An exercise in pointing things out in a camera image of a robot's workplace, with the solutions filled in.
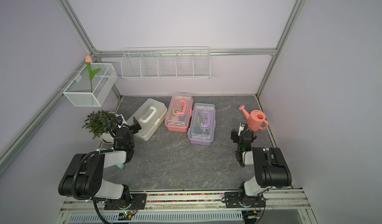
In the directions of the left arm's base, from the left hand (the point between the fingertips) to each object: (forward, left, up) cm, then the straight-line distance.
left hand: (128, 121), depth 88 cm
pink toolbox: (+11, -30, -6) cm, 33 cm away
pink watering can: (-3, -79, -2) cm, 79 cm away
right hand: (-6, -70, -7) cm, 71 cm away
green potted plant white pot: (-3, +15, +3) cm, 15 cm away
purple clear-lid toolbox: (-3, -45, -5) cm, 45 cm away
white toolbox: (+5, -11, -2) cm, 12 cm away
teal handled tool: (-23, +3, -10) cm, 25 cm away
